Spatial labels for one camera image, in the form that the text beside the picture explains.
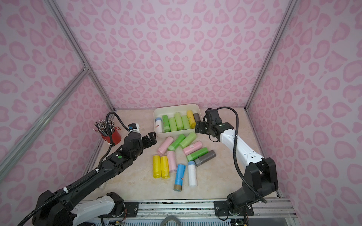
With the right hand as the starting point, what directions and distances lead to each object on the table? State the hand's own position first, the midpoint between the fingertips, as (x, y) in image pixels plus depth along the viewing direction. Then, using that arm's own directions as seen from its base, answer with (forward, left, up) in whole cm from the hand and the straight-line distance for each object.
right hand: (199, 126), depth 86 cm
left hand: (-8, +26, +2) cm, 28 cm away
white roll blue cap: (+11, +29, -13) cm, 34 cm away
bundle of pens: (-1, +60, +2) cm, 60 cm away
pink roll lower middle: (-13, +18, -15) cm, 26 cm away
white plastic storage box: (+27, +23, -15) cm, 38 cm away
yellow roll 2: (-24, +20, -15) cm, 34 cm away
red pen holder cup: (+2, +59, -14) cm, 61 cm away
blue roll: (-22, +12, -15) cm, 29 cm away
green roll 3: (+2, +12, -16) cm, 20 cm away
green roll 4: (-11, +1, -15) cm, 19 cm away
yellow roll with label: (+17, +5, -14) cm, 23 cm away
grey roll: (+20, +1, -15) cm, 25 cm away
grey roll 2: (-15, -1, -15) cm, 21 cm away
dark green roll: (+13, +24, -15) cm, 31 cm away
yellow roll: (-24, +25, -14) cm, 37 cm away
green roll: (+13, +19, -15) cm, 27 cm away
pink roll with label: (-7, +4, -14) cm, 16 cm away
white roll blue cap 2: (-28, +4, -15) cm, 32 cm away
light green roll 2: (0, +7, -15) cm, 17 cm away
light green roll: (+16, +15, -14) cm, 26 cm away
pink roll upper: (-8, +24, -14) cm, 29 cm away
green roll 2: (+15, +9, -14) cm, 23 cm away
